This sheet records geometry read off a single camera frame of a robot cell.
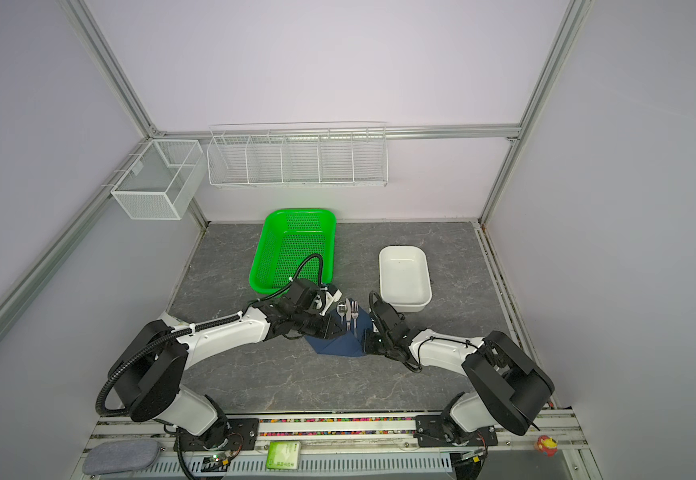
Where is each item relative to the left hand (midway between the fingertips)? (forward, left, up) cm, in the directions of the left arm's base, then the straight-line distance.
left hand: (344, 335), depth 82 cm
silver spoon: (+11, +1, -6) cm, 13 cm away
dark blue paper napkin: (0, 0, -6) cm, 6 cm away
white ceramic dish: (+22, -22, -8) cm, 31 cm away
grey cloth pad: (-24, +53, -5) cm, 58 cm away
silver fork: (+10, -3, -8) cm, 14 cm away
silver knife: (+10, -1, -8) cm, 13 cm away
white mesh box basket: (+52, +59, +16) cm, 80 cm away
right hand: (0, -5, -8) cm, 9 cm away
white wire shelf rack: (+60, -4, +18) cm, 63 cm away
